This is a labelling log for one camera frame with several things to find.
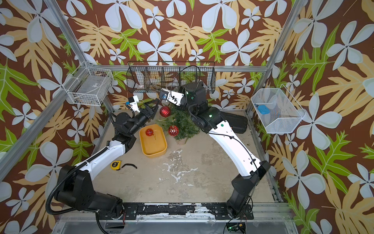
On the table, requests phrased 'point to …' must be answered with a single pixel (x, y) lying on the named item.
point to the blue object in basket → (263, 108)
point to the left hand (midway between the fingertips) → (159, 101)
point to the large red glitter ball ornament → (173, 130)
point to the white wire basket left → (88, 86)
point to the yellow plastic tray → (155, 146)
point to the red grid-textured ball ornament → (149, 132)
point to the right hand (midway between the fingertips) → (179, 87)
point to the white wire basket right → (278, 111)
